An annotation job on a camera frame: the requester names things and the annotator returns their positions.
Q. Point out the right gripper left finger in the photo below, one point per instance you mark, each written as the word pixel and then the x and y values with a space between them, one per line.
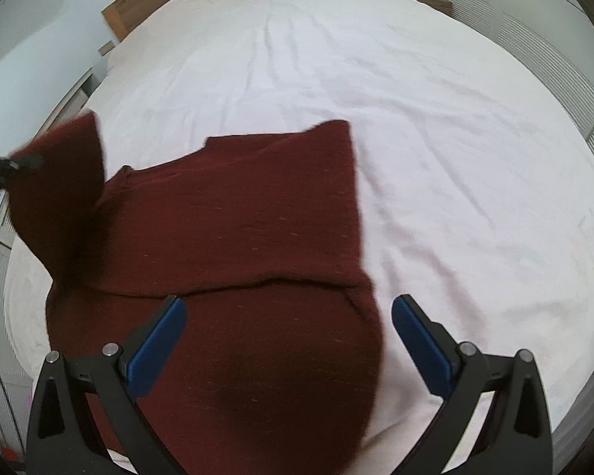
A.
pixel 63 437

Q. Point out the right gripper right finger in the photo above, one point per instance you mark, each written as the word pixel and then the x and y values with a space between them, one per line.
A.
pixel 515 437

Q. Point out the dark red knit sweater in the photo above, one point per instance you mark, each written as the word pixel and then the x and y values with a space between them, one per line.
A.
pixel 259 235

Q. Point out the white bed sheet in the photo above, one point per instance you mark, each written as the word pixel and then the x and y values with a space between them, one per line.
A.
pixel 474 187

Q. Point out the white wardrobe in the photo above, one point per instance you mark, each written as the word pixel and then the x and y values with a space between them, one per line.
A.
pixel 553 38

